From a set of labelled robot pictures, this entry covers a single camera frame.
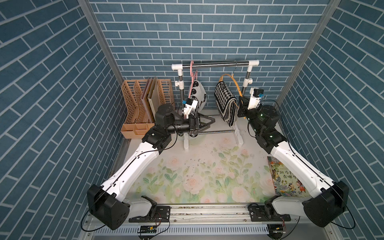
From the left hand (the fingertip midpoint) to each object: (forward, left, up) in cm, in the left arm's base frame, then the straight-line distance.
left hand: (215, 127), depth 59 cm
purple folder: (+32, +39, -11) cm, 51 cm away
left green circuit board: (-30, +30, -43) cm, 60 cm away
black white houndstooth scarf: (+25, -9, -9) cm, 28 cm away
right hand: (+18, -15, +1) cm, 23 cm away
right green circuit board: (-30, -32, -40) cm, 59 cm away
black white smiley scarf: (+34, +6, -10) cm, 36 cm away
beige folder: (+31, +33, -15) cm, 48 cm away
